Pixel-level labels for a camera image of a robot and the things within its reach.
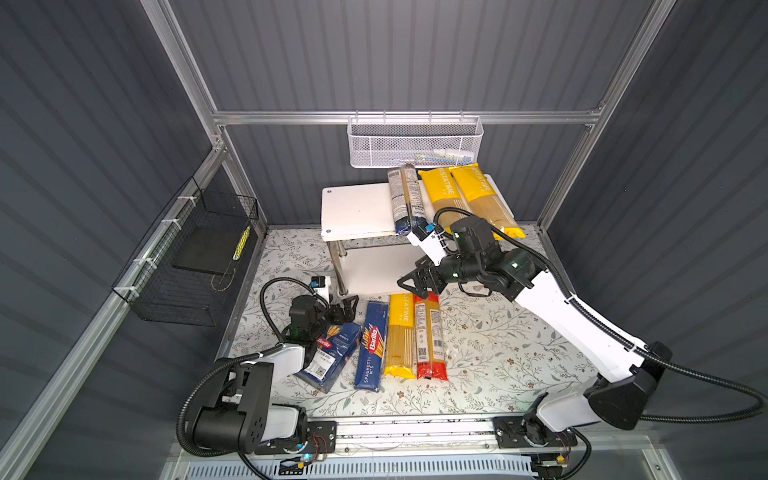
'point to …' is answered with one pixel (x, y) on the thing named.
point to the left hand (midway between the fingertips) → (345, 297)
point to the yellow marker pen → (241, 244)
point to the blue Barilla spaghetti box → (372, 351)
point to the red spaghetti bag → (429, 339)
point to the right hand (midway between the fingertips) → (411, 274)
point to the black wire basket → (183, 275)
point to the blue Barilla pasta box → (335, 348)
